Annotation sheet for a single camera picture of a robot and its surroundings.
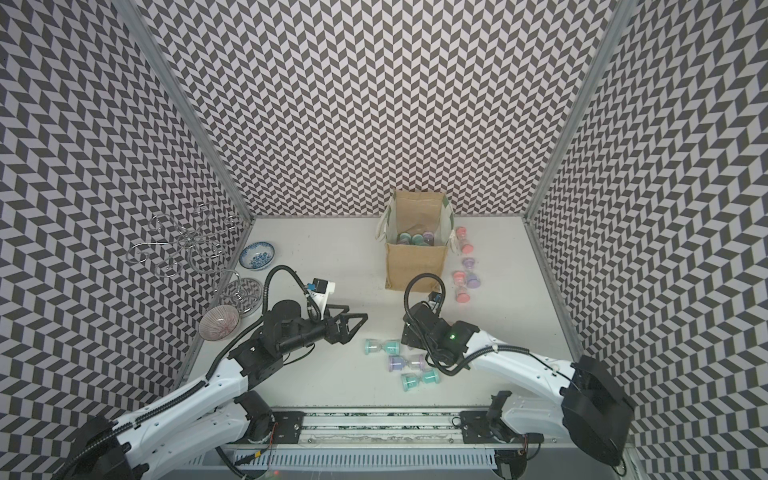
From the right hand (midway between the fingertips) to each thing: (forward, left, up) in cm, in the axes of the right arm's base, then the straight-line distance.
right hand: (417, 338), depth 82 cm
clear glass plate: (+15, +55, -1) cm, 57 cm away
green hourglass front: (-11, +2, -2) cm, 11 cm away
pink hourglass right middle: (+14, -15, -2) cm, 21 cm away
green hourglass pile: (+36, -2, -1) cm, 36 cm away
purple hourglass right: (+20, -19, -3) cm, 28 cm away
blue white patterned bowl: (+31, +56, -2) cm, 64 cm away
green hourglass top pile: (+38, +3, -2) cm, 38 cm away
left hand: (+1, +15, +11) cm, 19 cm away
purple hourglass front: (-6, +5, -3) cm, 8 cm away
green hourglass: (-2, +8, -2) cm, 8 cm away
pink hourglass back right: (+33, -19, -1) cm, 38 cm away
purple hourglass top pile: (+39, -6, -2) cm, 39 cm away
